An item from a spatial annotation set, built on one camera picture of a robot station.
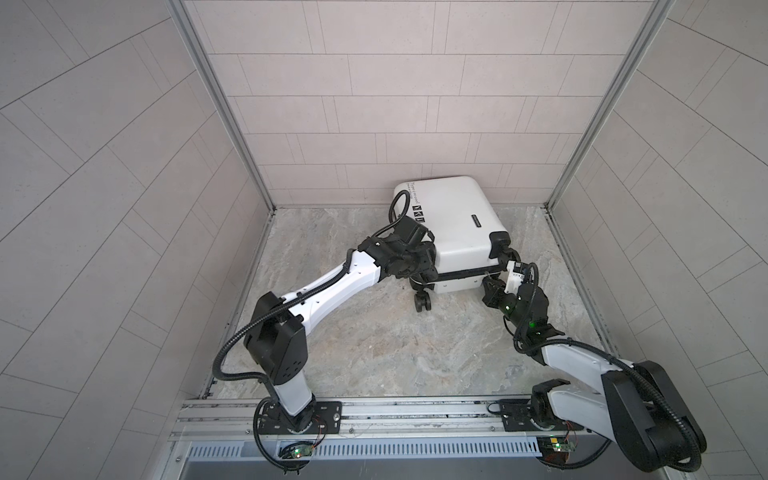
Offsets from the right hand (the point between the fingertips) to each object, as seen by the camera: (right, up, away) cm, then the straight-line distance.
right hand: (481, 279), depth 86 cm
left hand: (-14, +7, -7) cm, 17 cm away
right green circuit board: (+12, -36, -19) cm, 42 cm away
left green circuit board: (-47, -34, -22) cm, 62 cm away
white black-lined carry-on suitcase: (-5, +12, -6) cm, 14 cm away
